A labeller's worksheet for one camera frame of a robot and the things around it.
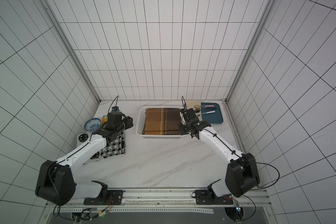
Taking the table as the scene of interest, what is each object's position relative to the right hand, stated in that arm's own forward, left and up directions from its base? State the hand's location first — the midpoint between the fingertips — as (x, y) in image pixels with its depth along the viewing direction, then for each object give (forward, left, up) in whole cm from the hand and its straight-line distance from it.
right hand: (177, 127), depth 85 cm
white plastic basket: (+9, +26, -6) cm, 29 cm away
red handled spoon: (+32, -26, -13) cm, 43 cm away
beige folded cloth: (+37, -11, -16) cm, 42 cm away
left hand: (+2, +31, +1) cm, 31 cm away
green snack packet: (+13, +57, -12) cm, 59 cm away
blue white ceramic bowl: (+7, +64, -12) cm, 65 cm away
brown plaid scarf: (+7, +11, -4) cm, 13 cm away
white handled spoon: (+25, -26, -13) cm, 38 cm away
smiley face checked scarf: (-11, +39, -9) cm, 41 cm away
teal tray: (+22, -30, -16) cm, 41 cm away
